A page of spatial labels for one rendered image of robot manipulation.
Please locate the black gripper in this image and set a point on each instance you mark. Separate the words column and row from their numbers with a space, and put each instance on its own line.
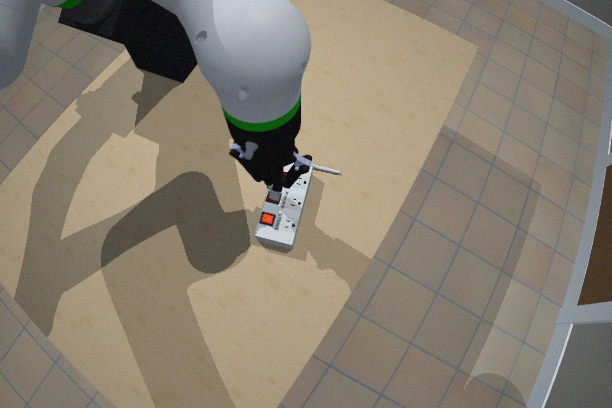
column 272, row 164

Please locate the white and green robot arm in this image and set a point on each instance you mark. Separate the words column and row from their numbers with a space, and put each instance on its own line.
column 254, row 55

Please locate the white power strip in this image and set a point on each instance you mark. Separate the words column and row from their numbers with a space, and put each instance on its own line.
column 279, row 220

